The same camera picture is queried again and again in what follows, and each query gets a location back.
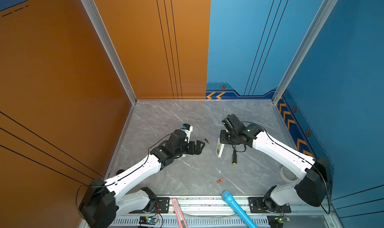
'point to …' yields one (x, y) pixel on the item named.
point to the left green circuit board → (148, 220)
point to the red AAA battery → (220, 180)
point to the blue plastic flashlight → (228, 197)
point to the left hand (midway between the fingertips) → (198, 142)
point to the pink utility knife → (179, 214)
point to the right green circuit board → (283, 219)
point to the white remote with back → (219, 148)
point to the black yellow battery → (234, 157)
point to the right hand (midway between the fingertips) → (219, 139)
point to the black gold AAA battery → (207, 141)
